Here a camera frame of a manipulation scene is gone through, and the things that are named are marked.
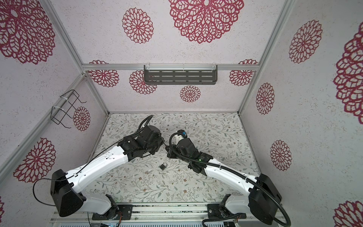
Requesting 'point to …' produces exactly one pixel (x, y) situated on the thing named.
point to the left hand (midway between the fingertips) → (163, 140)
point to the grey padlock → (163, 166)
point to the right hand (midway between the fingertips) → (164, 145)
